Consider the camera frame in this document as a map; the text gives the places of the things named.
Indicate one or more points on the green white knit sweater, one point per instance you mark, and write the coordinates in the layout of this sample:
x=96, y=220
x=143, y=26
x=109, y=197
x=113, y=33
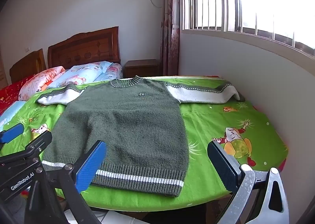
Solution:
x=140, y=122

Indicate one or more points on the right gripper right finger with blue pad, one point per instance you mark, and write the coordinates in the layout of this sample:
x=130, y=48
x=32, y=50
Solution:
x=270, y=205

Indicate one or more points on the dark wooden nightstand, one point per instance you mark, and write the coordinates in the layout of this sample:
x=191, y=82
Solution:
x=142, y=68

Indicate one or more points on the light blue cloth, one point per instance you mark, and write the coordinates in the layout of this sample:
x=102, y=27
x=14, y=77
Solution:
x=10, y=112

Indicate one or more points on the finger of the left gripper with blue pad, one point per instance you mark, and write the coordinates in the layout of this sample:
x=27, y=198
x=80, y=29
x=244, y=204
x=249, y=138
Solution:
x=7, y=136

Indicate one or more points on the pink orange floral quilt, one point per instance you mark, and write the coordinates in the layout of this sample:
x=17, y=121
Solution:
x=40, y=82

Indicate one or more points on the light blue floral quilt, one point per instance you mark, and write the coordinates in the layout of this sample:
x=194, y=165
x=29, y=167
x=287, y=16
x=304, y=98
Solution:
x=88, y=73

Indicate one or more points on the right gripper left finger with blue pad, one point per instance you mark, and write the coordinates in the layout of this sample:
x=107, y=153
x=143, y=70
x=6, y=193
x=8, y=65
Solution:
x=75, y=178

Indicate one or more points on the red floral bed sheet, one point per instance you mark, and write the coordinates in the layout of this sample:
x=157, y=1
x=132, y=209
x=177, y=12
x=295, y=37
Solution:
x=9, y=94

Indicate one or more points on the barred window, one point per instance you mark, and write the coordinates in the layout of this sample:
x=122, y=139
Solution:
x=290, y=22

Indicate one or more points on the wooden headboard near window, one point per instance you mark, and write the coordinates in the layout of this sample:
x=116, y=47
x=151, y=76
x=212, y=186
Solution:
x=84, y=48

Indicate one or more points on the red floral curtain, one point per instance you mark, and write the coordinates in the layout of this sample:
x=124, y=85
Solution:
x=169, y=51

